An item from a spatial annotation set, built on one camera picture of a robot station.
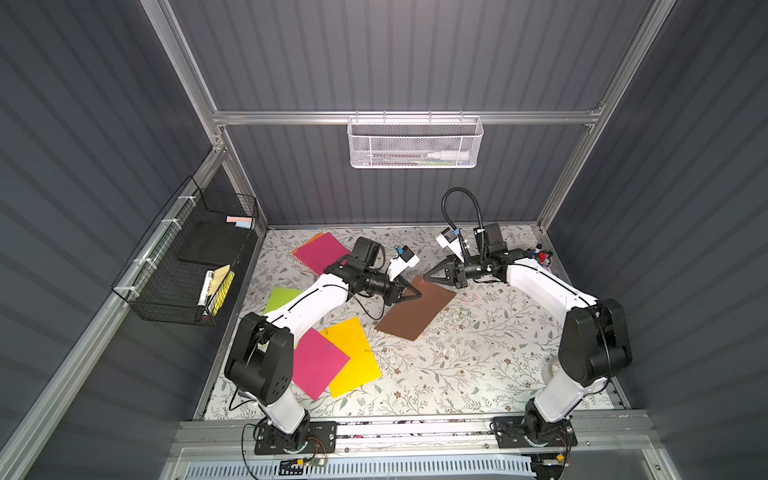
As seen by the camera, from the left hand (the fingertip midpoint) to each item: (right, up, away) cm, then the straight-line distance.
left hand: (416, 295), depth 78 cm
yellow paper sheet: (-19, -15, +14) cm, 28 cm away
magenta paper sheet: (-34, +12, +40) cm, 54 cm away
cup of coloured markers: (+41, +10, +16) cm, 45 cm away
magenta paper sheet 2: (-29, -21, +9) cm, 37 cm away
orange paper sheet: (-38, +18, +41) cm, 59 cm away
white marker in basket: (+12, +42, +15) cm, 46 cm away
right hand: (+4, +4, -1) cm, 6 cm away
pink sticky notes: (-52, +21, +7) cm, 56 cm away
